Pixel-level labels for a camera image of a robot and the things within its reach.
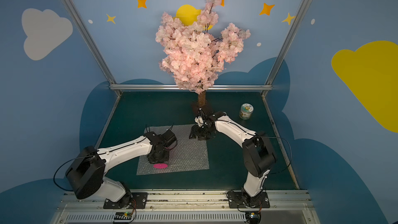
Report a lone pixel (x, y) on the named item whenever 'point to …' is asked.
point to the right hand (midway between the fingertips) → (195, 136)
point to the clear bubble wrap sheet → (189, 154)
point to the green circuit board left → (123, 217)
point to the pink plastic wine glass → (160, 166)
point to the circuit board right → (253, 216)
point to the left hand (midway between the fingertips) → (164, 158)
